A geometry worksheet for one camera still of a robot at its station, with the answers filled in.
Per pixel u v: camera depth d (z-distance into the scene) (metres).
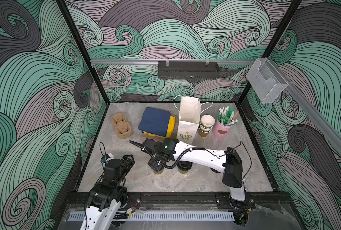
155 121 1.03
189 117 1.03
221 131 0.92
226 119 0.83
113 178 0.54
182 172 0.83
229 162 0.50
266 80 0.79
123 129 0.98
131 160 0.69
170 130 1.00
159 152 0.55
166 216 0.70
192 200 0.74
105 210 0.50
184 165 0.74
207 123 0.92
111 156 0.69
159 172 0.67
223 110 0.89
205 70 0.95
